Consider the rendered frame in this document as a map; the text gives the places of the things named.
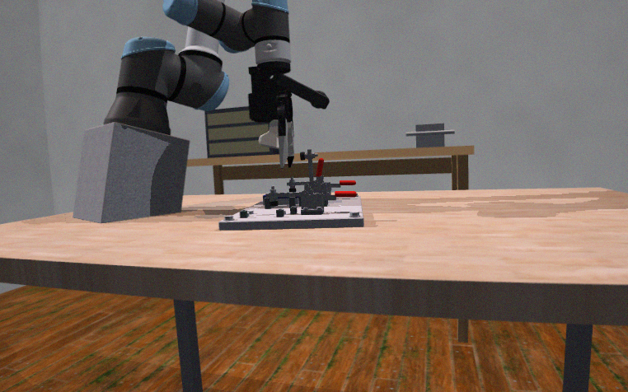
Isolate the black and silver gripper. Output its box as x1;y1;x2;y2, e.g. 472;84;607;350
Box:
248;61;294;168

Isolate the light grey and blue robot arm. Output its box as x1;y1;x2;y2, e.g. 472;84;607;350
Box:
103;0;330;135

